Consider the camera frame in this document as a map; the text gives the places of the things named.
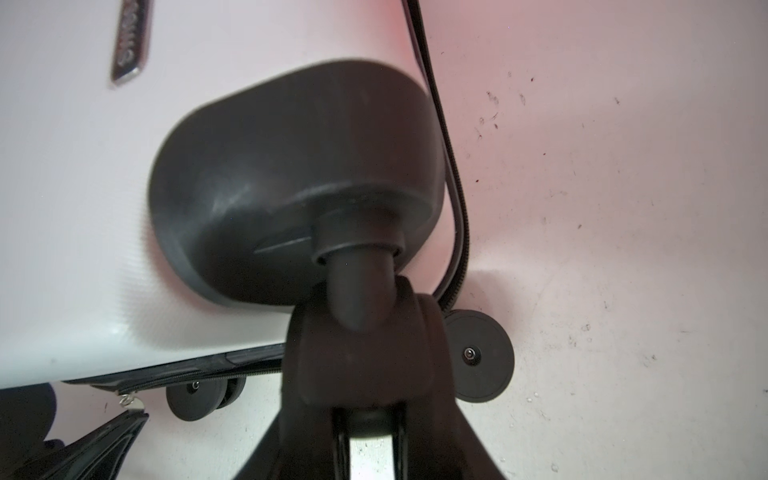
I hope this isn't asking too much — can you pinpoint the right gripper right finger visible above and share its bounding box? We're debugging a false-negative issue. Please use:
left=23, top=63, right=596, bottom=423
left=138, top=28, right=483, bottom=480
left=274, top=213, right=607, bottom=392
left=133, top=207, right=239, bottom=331
left=392, top=390, right=504, bottom=479

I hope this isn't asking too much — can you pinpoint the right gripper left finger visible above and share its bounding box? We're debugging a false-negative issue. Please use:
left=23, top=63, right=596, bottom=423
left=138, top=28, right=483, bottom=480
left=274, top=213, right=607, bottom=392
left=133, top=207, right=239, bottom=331
left=236, top=383, right=348, bottom=479

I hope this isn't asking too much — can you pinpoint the black and white suitcase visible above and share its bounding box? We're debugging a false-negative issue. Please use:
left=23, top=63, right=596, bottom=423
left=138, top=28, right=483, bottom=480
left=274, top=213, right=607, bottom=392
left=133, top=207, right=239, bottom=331
left=0, top=0, right=517, bottom=424

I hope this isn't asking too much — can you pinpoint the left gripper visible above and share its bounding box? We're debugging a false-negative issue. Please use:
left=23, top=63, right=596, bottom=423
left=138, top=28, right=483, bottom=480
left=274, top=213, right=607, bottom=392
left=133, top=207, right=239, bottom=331
left=1, top=383, right=149, bottom=480

